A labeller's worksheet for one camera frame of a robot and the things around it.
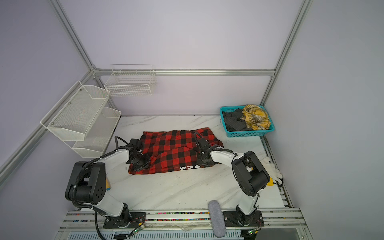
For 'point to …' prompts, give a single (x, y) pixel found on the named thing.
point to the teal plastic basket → (232, 133)
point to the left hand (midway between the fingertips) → (149, 165)
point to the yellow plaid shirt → (255, 117)
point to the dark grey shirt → (234, 122)
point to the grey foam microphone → (217, 218)
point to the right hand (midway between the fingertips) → (200, 160)
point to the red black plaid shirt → (171, 150)
